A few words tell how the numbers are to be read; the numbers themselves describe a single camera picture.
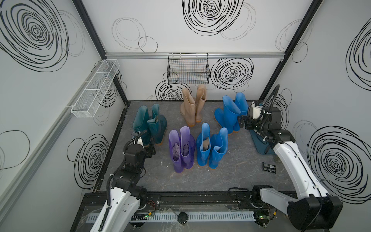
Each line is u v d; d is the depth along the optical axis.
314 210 0.36
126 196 0.49
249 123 0.68
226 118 0.85
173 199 0.76
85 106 0.71
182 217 0.62
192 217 0.96
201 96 0.89
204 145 0.75
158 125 0.89
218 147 0.67
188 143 0.66
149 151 0.70
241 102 0.87
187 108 0.92
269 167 0.84
